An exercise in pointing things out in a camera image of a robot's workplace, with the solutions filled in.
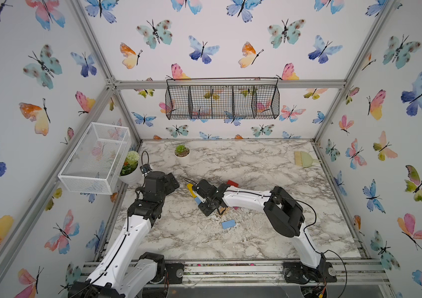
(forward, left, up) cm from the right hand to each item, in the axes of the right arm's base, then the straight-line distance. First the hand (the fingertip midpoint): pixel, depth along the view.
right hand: (205, 206), depth 91 cm
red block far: (+15, -13, -2) cm, 20 cm away
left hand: (+4, +16, +17) cm, 24 cm away
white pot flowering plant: (+11, +37, +10) cm, 40 cm away
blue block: (-8, -11, -1) cm, 14 cm away
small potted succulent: (+27, +15, +7) cm, 32 cm away
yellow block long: (-2, +4, +22) cm, 23 cm away
